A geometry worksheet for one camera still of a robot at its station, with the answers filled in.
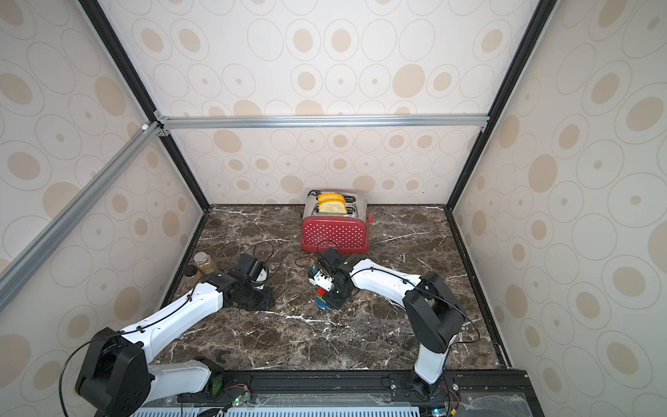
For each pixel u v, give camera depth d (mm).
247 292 677
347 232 939
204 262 897
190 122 924
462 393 729
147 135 846
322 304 887
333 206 921
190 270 994
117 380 400
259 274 702
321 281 793
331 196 941
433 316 461
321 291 783
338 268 648
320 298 837
